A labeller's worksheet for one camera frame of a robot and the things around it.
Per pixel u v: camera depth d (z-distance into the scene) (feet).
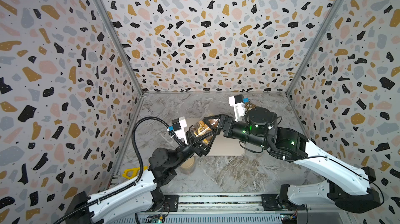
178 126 1.64
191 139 1.74
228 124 1.51
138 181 1.60
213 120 1.67
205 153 1.66
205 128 1.67
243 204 2.49
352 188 1.25
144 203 1.91
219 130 1.52
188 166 2.46
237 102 1.65
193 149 1.64
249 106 3.60
